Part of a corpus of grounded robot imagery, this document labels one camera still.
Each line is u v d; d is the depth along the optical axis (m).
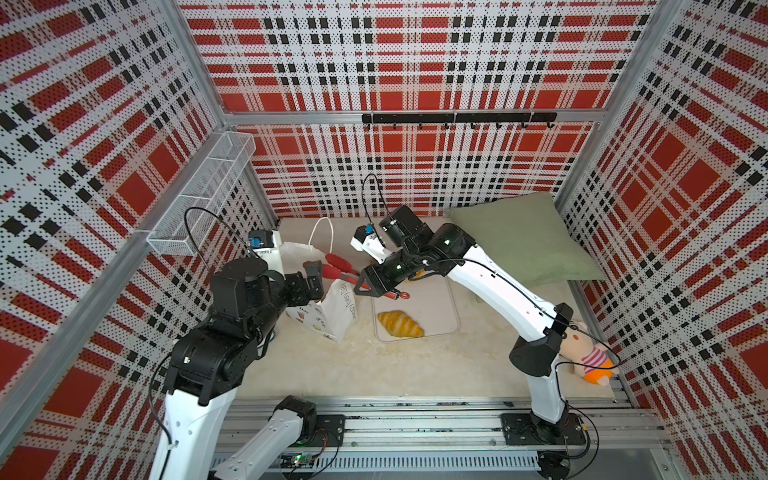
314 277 0.52
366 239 0.61
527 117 0.88
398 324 0.88
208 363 0.34
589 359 0.80
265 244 0.47
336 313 0.79
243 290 0.38
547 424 0.63
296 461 0.69
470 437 0.74
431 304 0.96
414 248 0.52
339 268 0.72
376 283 0.58
